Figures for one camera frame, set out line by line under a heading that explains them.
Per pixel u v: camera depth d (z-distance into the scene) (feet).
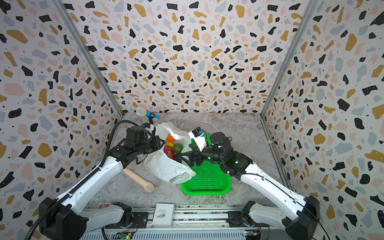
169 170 2.30
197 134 1.88
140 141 2.02
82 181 1.44
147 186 2.67
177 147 2.88
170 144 3.20
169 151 2.95
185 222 2.40
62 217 1.22
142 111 2.85
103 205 1.98
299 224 1.21
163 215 2.34
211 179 2.89
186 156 1.91
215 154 1.88
